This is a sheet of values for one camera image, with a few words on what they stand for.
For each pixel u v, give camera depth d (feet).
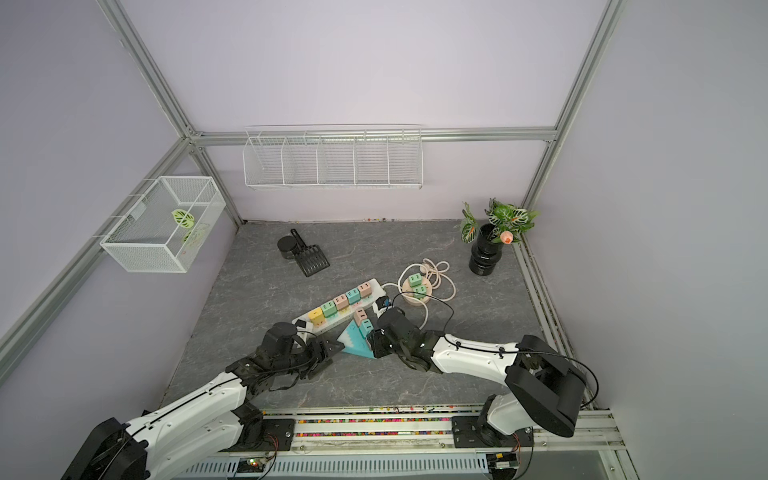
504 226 2.71
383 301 2.48
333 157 3.26
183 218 2.61
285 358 2.21
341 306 3.00
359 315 2.84
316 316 2.90
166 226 2.66
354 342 2.74
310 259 3.45
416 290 3.05
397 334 2.14
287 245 3.59
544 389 1.40
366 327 2.77
